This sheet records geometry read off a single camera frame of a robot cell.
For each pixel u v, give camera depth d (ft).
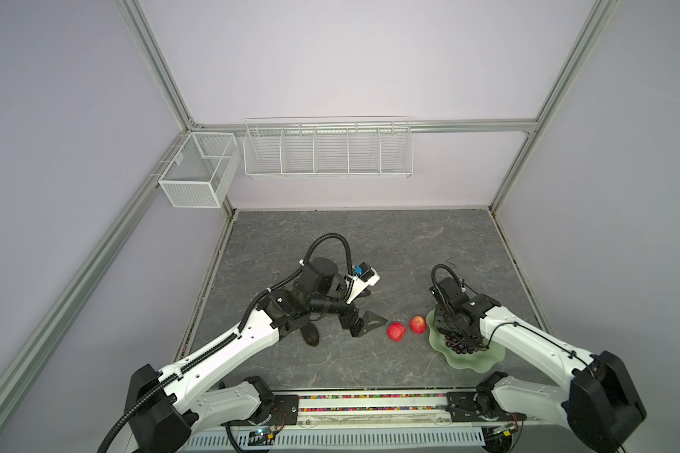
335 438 5.16
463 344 2.65
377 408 2.47
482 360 2.62
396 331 2.71
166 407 1.25
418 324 2.78
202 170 3.32
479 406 2.18
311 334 2.75
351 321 1.97
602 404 1.31
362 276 1.93
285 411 2.42
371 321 1.96
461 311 2.02
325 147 3.24
